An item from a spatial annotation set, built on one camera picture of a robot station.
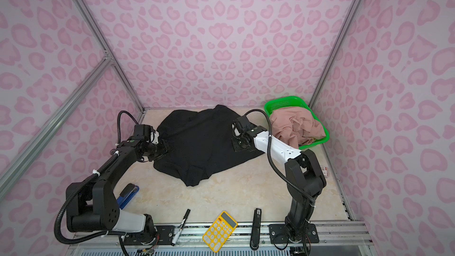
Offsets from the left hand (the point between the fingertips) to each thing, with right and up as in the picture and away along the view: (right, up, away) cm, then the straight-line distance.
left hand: (170, 147), depth 88 cm
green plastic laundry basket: (+70, +26, +25) cm, 79 cm away
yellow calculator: (+26, -33, -15) cm, 44 cm away
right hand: (+34, +2, +2) cm, 34 cm away
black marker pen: (+9, -32, -13) cm, 36 cm away
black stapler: (+40, -33, -17) cm, 55 cm away
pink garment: (+63, +10, +2) cm, 64 cm away
